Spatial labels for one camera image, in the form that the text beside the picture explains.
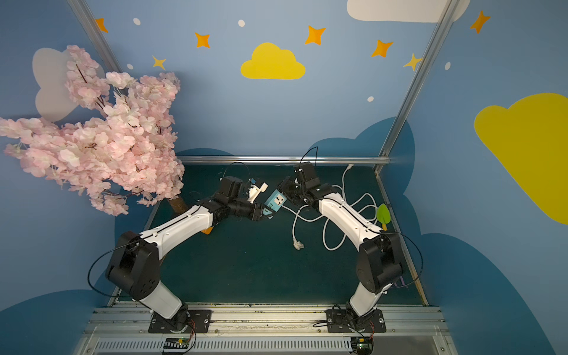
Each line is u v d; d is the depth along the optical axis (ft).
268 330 2.43
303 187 2.14
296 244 2.99
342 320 2.45
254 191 2.52
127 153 1.66
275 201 2.66
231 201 2.36
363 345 2.40
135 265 1.46
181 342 2.36
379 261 1.48
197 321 2.45
